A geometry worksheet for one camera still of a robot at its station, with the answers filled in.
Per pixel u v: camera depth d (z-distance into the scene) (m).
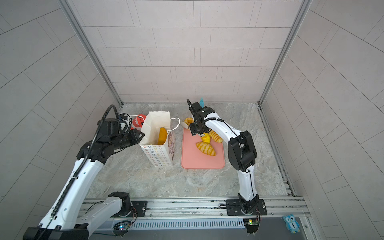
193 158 0.91
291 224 0.66
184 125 0.95
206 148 0.87
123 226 0.64
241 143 0.51
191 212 0.71
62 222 0.36
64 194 0.39
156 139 0.89
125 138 0.60
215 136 0.92
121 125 0.60
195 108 0.72
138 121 0.75
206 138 0.93
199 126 0.69
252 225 0.68
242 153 0.51
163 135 0.87
